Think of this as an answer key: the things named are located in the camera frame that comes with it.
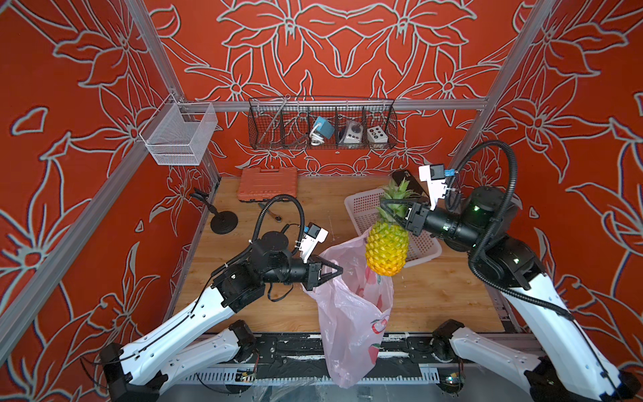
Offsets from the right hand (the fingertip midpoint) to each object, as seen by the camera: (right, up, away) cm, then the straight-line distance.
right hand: (379, 204), depth 53 cm
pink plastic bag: (-5, -25, +3) cm, 26 cm away
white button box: (+9, +26, +42) cm, 50 cm away
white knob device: (-1, +26, +38) cm, 46 cm away
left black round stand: (-54, -9, +50) cm, 74 cm away
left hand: (-8, -16, +6) cm, 19 cm away
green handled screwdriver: (-30, -7, +48) cm, 57 cm away
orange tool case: (-37, +7, +56) cm, 68 cm away
